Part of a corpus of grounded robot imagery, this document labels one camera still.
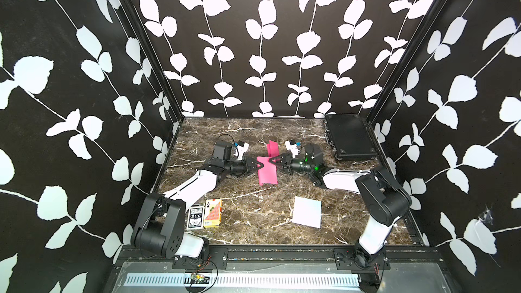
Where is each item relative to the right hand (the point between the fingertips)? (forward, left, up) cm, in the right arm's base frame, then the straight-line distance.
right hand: (269, 161), depth 83 cm
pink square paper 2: (-4, +1, -3) cm, 5 cm away
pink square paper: (+18, -2, -16) cm, 24 cm away
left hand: (-1, +3, 0) cm, 3 cm away
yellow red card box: (-17, +24, -15) cm, 32 cm away
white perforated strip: (-39, +10, -17) cm, 44 cm away
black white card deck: (-19, +30, -14) cm, 39 cm away
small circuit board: (-39, +25, -17) cm, 49 cm away
